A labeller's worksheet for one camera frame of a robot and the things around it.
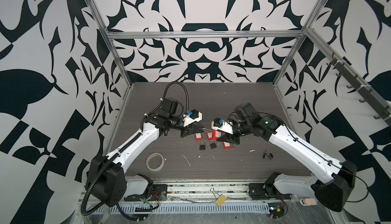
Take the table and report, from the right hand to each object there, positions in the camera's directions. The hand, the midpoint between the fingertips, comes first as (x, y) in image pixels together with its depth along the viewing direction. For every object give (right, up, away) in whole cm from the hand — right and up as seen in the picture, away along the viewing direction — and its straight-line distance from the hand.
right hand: (219, 132), depth 72 cm
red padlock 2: (-9, -7, +19) cm, 22 cm away
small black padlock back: (-7, -12, +17) cm, 22 cm away
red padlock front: (+7, -11, +16) cm, 20 cm away
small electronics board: (+26, -35, -1) cm, 44 cm away
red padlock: (-1, 0, -2) cm, 2 cm away
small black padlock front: (-1, -11, +17) cm, 20 cm away
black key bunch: (+27, -14, +11) cm, 32 cm away
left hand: (-7, +3, +1) cm, 8 cm away
